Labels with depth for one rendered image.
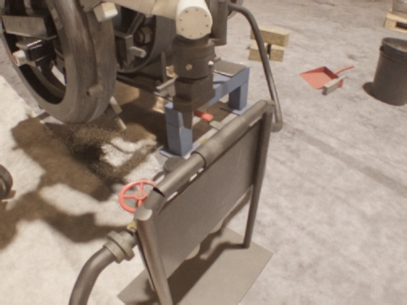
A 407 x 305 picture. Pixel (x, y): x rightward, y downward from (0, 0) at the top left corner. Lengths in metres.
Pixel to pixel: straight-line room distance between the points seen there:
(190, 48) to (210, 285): 0.67
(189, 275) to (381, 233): 0.72
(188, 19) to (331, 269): 0.85
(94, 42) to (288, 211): 0.87
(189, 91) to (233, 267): 0.57
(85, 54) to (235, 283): 0.79
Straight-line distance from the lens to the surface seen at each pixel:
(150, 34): 1.14
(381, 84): 2.07
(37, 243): 1.16
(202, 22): 0.55
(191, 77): 0.60
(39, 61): 0.98
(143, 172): 1.26
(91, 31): 0.84
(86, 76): 0.89
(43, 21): 0.93
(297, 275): 0.99
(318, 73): 2.27
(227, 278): 0.94
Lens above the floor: 0.85
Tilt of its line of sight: 40 degrees down
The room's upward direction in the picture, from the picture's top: 1 degrees counter-clockwise
